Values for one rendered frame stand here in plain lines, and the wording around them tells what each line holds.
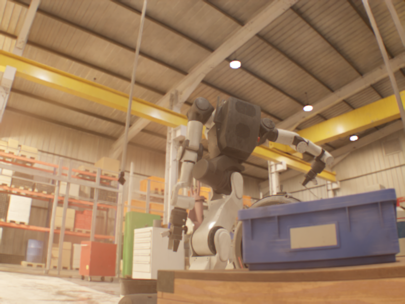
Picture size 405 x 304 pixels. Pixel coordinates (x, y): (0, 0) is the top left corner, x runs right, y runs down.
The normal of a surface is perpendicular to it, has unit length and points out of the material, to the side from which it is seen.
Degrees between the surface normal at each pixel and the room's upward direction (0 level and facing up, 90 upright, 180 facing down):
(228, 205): 110
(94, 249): 90
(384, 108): 90
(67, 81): 90
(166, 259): 90
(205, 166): 81
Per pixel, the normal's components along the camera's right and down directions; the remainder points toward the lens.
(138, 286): 0.11, -0.31
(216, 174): 0.61, 0.11
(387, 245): -0.55, -0.30
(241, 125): 0.32, -0.15
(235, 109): 0.37, -0.39
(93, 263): 0.76, -0.23
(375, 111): -0.76, -0.24
